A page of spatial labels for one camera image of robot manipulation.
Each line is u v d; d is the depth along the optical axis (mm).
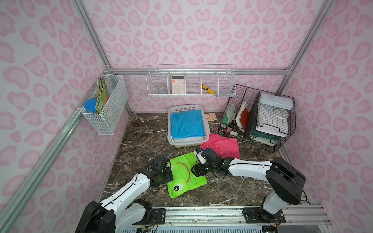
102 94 731
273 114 905
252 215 722
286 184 444
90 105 644
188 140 951
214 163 667
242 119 1025
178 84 927
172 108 1155
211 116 1172
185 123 1007
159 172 606
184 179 838
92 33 766
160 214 736
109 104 732
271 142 924
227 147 969
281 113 909
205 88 969
